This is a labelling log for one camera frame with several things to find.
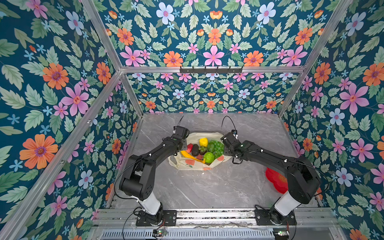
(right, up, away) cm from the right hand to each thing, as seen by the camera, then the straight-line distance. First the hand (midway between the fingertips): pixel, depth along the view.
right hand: (228, 148), depth 90 cm
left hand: (-29, +4, +3) cm, 29 cm away
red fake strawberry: (-24, -1, +6) cm, 25 cm away
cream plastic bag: (-26, -8, -4) cm, 28 cm away
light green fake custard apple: (-12, -5, -1) cm, 13 cm away
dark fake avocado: (-21, -3, +3) cm, 21 cm away
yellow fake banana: (-27, -4, +3) cm, 28 cm away
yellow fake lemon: (-15, +3, +9) cm, 18 cm away
